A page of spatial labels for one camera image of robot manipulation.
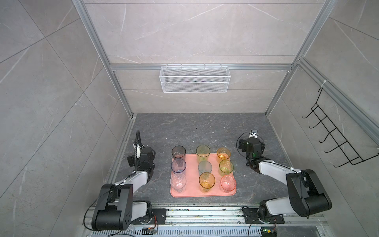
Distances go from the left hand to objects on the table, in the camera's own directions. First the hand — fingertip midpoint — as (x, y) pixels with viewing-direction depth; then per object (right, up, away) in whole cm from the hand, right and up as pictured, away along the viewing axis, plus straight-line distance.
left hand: (136, 149), depth 87 cm
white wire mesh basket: (+36, +47, +14) cm, 60 cm away
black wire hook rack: (+99, +2, -29) cm, 103 cm away
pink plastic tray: (+33, -16, -2) cm, 37 cm away
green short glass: (+55, -12, +2) cm, 56 cm away
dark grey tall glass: (+26, 0, -4) cm, 26 cm away
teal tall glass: (+41, -10, -1) cm, 42 cm away
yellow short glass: (+54, -4, +6) cm, 54 cm away
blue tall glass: (+26, -9, -4) cm, 27 cm away
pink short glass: (+54, -19, -4) cm, 58 cm away
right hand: (+71, +6, +5) cm, 71 cm away
